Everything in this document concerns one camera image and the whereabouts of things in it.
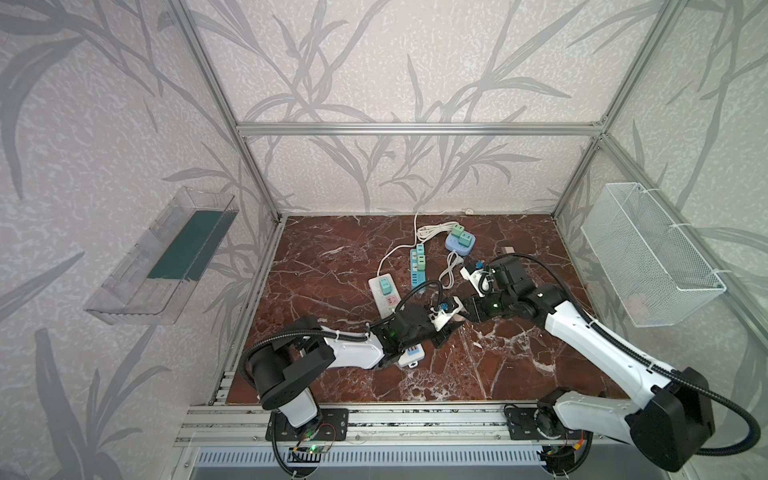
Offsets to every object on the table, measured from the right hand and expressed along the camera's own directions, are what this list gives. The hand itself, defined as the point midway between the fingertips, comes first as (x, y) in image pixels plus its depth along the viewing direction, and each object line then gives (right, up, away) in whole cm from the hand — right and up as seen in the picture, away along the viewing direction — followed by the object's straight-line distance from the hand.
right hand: (460, 299), depth 80 cm
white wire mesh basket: (+39, +9, -16) cm, 43 cm away
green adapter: (-9, +9, +19) cm, 23 cm away
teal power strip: (-11, +3, +19) cm, 22 cm away
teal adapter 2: (-21, +1, +13) cm, 25 cm away
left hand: (+1, -3, 0) cm, 3 cm away
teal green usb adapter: (+7, +16, +25) cm, 31 cm away
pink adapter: (+23, +12, +29) cm, 39 cm away
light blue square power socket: (+3, +15, +29) cm, 32 cm away
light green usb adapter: (+4, +20, +28) cm, 35 cm away
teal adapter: (-9, +13, +22) cm, 27 cm away
